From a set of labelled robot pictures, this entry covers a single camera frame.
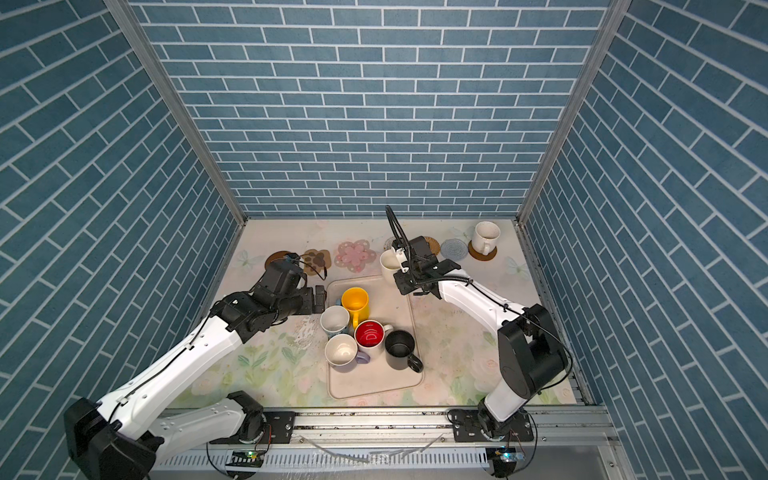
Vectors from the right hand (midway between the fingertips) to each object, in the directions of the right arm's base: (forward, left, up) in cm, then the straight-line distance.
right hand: (401, 272), depth 89 cm
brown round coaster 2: (+12, +48, -11) cm, 51 cm away
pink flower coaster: (+15, +19, -12) cm, 27 cm away
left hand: (-12, +22, +5) cm, 26 cm away
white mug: (+4, +4, 0) cm, 5 cm away
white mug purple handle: (-21, +16, -11) cm, 29 cm away
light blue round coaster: (+21, -18, -13) cm, 30 cm away
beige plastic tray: (-5, +4, -13) cm, 15 cm away
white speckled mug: (+21, -28, -5) cm, 36 cm away
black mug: (-19, -1, -9) cm, 21 cm away
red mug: (-16, +8, -12) cm, 21 cm away
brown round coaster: (+18, -27, -12) cm, 35 cm away
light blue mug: (-13, +19, -9) cm, 25 cm away
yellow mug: (-5, +14, -11) cm, 18 cm away
